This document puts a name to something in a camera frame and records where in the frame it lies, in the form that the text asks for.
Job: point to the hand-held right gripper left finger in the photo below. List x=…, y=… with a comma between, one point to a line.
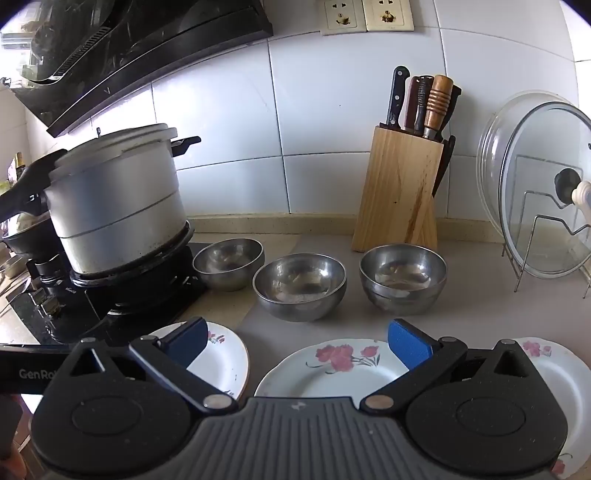
x=187, y=344

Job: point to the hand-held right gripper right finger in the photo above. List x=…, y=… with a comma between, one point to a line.
x=408, y=344

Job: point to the stainless steel bowl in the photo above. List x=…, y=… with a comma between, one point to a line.
x=227, y=265
x=300, y=286
x=404, y=277

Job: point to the white floral plate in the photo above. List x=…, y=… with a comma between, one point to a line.
x=570, y=387
x=221, y=355
x=337, y=374

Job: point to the black gas stove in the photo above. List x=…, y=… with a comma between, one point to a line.
x=138, y=297

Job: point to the black wok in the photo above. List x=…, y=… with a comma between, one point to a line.
x=27, y=240

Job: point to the wooden knife block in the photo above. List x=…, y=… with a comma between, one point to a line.
x=397, y=194

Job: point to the aluminium pressure cooker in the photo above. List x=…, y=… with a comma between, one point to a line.
x=120, y=207

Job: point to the glass pot lid black knob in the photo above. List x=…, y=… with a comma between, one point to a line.
x=545, y=138

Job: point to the black range hood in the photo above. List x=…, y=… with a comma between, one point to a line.
x=138, y=46

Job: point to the cream wall socket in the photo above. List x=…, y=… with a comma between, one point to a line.
x=388, y=14
x=342, y=16

